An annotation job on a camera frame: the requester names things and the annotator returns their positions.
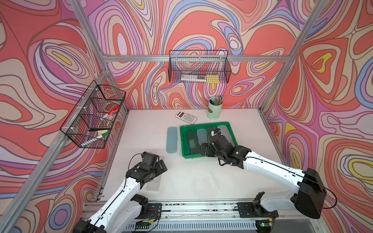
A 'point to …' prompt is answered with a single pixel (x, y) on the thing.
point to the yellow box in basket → (212, 78)
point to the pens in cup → (218, 100)
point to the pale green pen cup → (214, 111)
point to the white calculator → (186, 117)
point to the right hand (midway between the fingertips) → (207, 151)
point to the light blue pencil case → (172, 140)
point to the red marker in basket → (111, 112)
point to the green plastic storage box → (183, 138)
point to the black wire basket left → (89, 123)
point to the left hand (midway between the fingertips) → (161, 169)
